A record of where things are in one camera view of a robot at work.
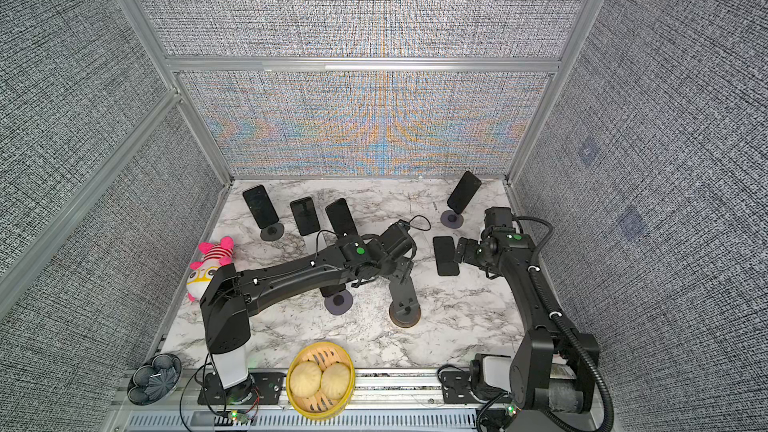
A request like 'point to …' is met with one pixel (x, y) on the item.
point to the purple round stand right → (451, 219)
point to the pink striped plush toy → (214, 257)
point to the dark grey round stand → (272, 232)
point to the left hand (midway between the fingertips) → (402, 267)
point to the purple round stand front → (339, 303)
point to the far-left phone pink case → (260, 206)
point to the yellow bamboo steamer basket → (318, 406)
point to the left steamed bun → (305, 378)
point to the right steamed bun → (335, 381)
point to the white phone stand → (314, 243)
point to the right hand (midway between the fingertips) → (475, 255)
